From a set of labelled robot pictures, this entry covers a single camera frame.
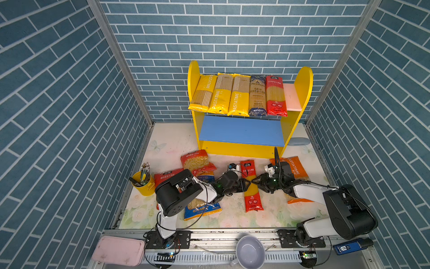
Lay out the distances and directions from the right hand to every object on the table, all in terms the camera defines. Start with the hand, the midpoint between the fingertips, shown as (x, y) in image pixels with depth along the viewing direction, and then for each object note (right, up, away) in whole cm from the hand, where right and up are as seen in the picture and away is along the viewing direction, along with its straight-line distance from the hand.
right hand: (251, 180), depth 88 cm
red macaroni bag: (-32, +10, +6) cm, 34 cm away
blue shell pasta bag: (-27, -10, -10) cm, 31 cm away
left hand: (-1, -2, 0) cm, 3 cm away
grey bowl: (-4, -25, -19) cm, 32 cm away
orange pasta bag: (+26, +4, +4) cm, 27 cm away
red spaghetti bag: (0, -8, -5) cm, 10 cm away
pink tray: (-59, -24, -19) cm, 66 cm away
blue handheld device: (+39, -23, -19) cm, 49 cm away
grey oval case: (+33, +20, +18) cm, 43 cm away
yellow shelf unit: (+3, +23, +6) cm, 24 cm away
